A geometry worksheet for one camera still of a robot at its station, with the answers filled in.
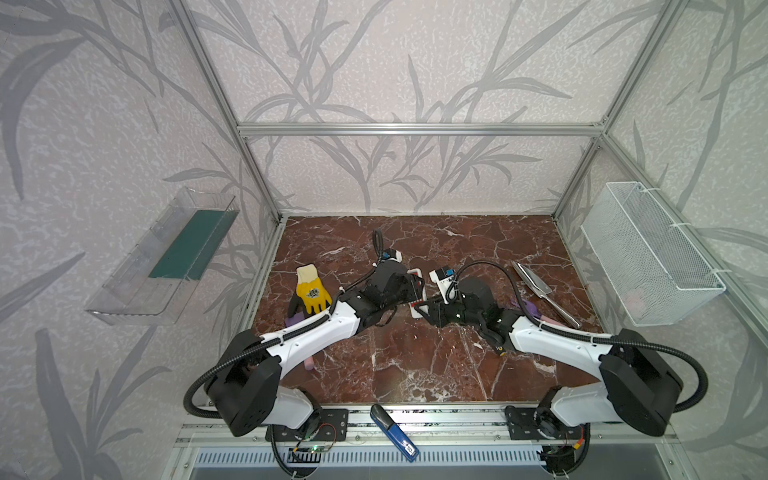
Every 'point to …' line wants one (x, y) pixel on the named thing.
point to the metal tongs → (541, 290)
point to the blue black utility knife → (394, 433)
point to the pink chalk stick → (309, 363)
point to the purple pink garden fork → (535, 313)
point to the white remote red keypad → (425, 309)
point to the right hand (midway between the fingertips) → (419, 296)
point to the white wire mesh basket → (655, 275)
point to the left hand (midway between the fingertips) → (424, 276)
